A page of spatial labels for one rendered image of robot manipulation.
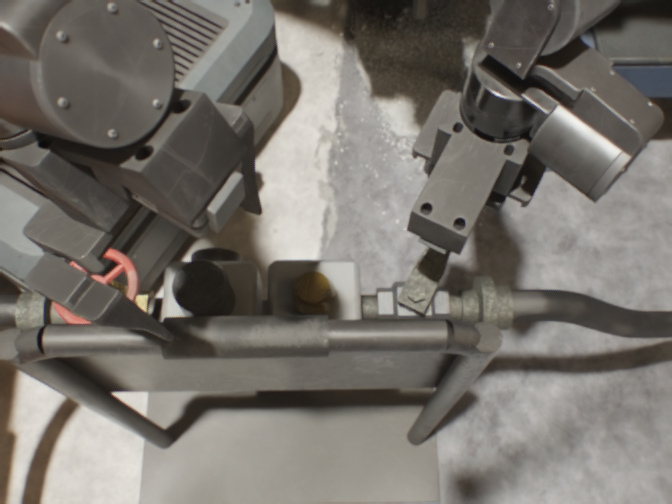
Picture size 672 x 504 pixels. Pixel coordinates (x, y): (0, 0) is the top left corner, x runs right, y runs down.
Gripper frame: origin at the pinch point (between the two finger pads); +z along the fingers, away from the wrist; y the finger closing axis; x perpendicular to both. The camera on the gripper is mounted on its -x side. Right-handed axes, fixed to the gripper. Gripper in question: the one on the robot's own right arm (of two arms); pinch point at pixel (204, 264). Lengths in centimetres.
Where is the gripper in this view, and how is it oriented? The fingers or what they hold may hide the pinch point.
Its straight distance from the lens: 46.0
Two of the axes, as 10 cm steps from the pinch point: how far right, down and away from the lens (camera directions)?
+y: 5.2, -7.9, 3.2
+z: 4.3, 5.6, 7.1
